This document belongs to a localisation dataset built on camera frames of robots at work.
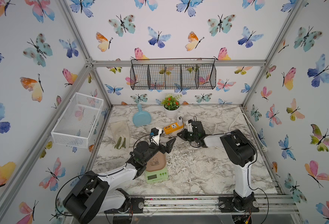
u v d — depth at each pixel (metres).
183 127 0.99
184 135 0.90
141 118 1.12
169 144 0.72
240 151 0.55
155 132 0.67
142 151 0.61
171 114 1.08
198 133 0.81
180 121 1.00
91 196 0.42
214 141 0.70
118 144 0.95
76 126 0.84
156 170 0.82
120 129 1.04
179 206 0.75
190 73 0.98
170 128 1.03
